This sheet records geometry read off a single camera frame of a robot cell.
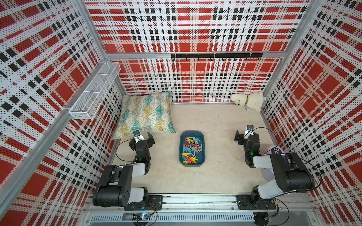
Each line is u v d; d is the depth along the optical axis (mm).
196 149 909
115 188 438
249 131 776
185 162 863
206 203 752
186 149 926
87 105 693
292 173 451
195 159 880
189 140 978
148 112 930
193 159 876
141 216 693
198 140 966
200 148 932
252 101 1145
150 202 731
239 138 840
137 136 747
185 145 950
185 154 907
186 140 978
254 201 666
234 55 890
